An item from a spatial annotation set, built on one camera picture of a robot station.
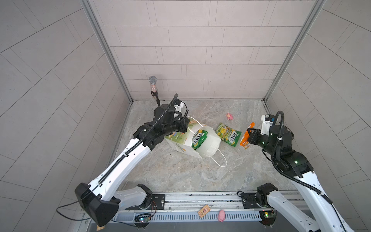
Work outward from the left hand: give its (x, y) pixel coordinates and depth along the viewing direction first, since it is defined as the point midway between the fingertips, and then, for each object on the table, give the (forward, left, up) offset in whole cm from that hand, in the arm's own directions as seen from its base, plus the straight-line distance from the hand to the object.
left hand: (191, 119), depth 70 cm
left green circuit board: (-38, +22, -26) cm, 51 cm away
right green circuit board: (-37, -37, -29) cm, 60 cm away
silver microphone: (+27, +23, +3) cm, 36 cm away
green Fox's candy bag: (+2, -4, -21) cm, 22 cm away
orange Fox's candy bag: (-9, -26, -6) cm, 28 cm away
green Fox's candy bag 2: (+7, -24, -25) cm, 36 cm away
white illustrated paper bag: (-7, +5, -11) cm, 14 cm away
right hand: (-3, -26, -3) cm, 27 cm away
